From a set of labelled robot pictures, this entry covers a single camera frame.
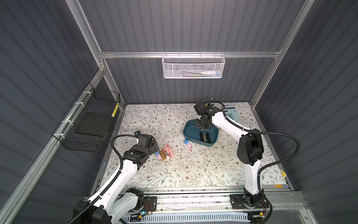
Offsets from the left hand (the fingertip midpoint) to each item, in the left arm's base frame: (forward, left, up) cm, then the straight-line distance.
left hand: (150, 147), depth 82 cm
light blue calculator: (+36, -60, -9) cm, 70 cm away
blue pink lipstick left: (-1, -4, -11) cm, 11 cm away
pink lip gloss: (+3, -11, -12) cm, 17 cm away
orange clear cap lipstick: (+3, -7, -12) cm, 14 cm away
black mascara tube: (+13, -38, -11) cm, 42 cm away
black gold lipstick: (+14, -33, -11) cm, 37 cm away
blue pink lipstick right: (+8, -23, -11) cm, 27 cm away
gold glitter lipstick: (0, -6, -12) cm, 13 cm away
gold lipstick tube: (+13, -35, -11) cm, 39 cm away
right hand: (+17, -33, -1) cm, 37 cm away
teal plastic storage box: (+16, -26, -10) cm, 32 cm away
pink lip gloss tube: (+4, -9, -12) cm, 15 cm away
